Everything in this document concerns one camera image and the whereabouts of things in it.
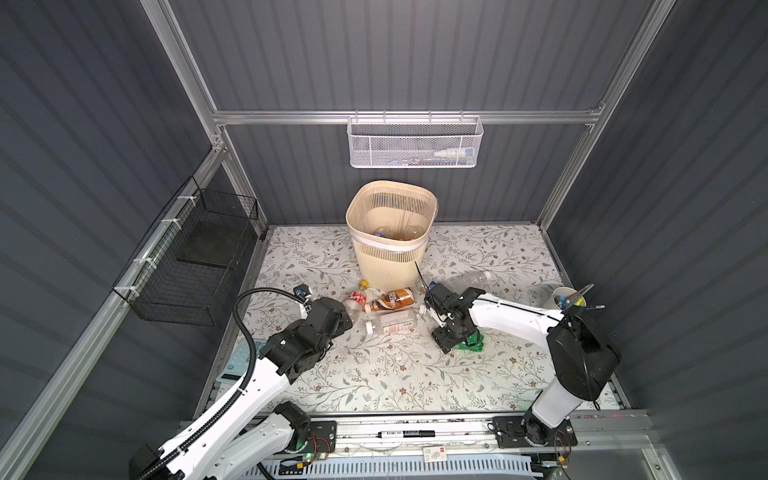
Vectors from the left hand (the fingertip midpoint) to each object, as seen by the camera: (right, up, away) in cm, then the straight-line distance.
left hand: (331, 316), depth 77 cm
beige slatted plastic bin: (+16, +27, +28) cm, 42 cm away
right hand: (+34, -10, +11) cm, 37 cm away
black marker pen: (+20, -29, -3) cm, 35 cm away
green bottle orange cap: (+36, -5, -7) cm, 37 cm away
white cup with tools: (+68, +3, +11) cm, 69 cm away
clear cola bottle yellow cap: (+5, +1, +16) cm, 17 cm away
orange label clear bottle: (+22, +24, +23) cm, 40 cm away
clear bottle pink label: (+19, -4, +12) cm, 22 cm away
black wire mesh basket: (-35, +14, -4) cm, 38 cm away
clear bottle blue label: (+43, +8, +24) cm, 50 cm away
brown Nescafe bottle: (+16, +2, +16) cm, 23 cm away
